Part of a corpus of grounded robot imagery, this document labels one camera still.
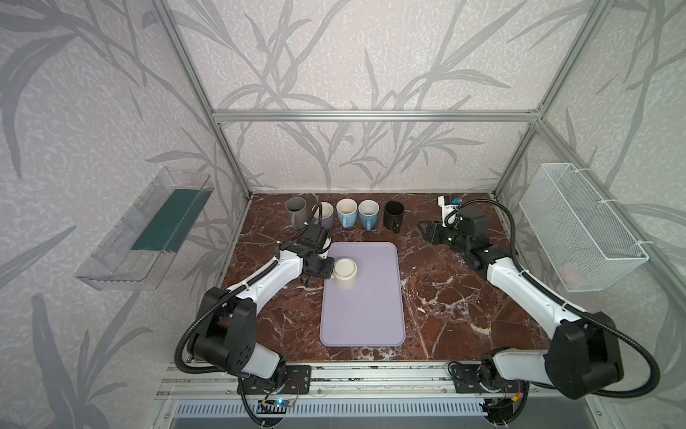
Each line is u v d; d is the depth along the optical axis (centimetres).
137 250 63
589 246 62
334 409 77
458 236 69
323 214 103
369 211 105
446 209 74
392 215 104
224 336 43
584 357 41
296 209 102
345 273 86
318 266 76
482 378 68
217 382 75
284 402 70
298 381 73
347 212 102
